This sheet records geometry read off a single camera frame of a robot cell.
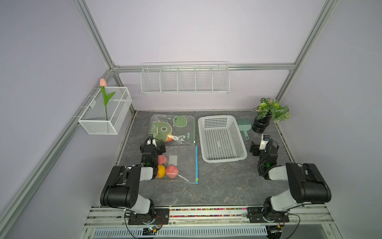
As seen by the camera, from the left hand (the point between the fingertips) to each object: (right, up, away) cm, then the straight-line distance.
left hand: (154, 141), depth 92 cm
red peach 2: (+6, -10, -5) cm, 12 cm away
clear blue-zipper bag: (+20, -10, +1) cm, 22 cm away
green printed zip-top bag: (+10, +7, +14) cm, 19 cm away
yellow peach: (+7, -16, -8) cm, 19 cm away
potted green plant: (+69, +20, -5) cm, 72 cm away
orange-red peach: (+8, +2, +7) cm, 11 cm away
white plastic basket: (+44, +1, +11) cm, 45 cm away
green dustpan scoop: (+63, +11, +20) cm, 67 cm away
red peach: (+13, -16, -9) cm, 22 cm away
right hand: (+67, 0, +1) cm, 67 cm away
